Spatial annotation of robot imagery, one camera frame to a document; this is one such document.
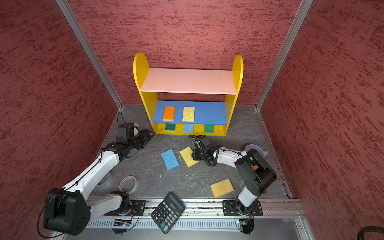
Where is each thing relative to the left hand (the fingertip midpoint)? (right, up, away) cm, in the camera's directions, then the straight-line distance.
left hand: (153, 138), depth 84 cm
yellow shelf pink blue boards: (+18, +24, +30) cm, 42 cm away
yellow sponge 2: (+19, -11, +9) cm, 23 cm away
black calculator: (+11, -35, -13) cm, 38 cm away
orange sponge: (+7, +15, +11) cm, 19 cm away
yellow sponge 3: (+39, -27, -5) cm, 47 cm away
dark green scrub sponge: (+6, +5, +19) cm, 20 cm away
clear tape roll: (-14, -26, -2) cm, 29 cm away
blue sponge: (+8, -14, +6) cm, 18 cm away
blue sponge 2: (+19, +5, +19) cm, 27 cm away
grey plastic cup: (+59, -6, +6) cm, 59 cm away
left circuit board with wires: (-13, -42, -12) cm, 46 cm away
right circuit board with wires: (+50, -41, -13) cm, 66 cm away
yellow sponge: (+20, +14, +11) cm, 26 cm away
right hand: (+23, -14, +7) cm, 28 cm away
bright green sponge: (+34, +4, +20) cm, 39 cm away
